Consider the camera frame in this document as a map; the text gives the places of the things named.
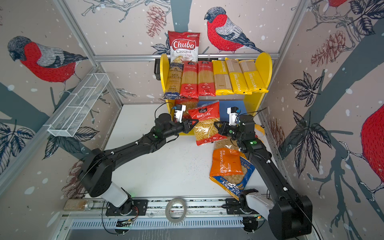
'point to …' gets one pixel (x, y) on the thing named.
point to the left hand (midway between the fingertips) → (197, 120)
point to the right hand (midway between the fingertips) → (213, 125)
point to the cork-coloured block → (75, 204)
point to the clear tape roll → (167, 210)
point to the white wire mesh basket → (76, 111)
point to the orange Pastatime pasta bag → (226, 159)
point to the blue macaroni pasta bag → (234, 185)
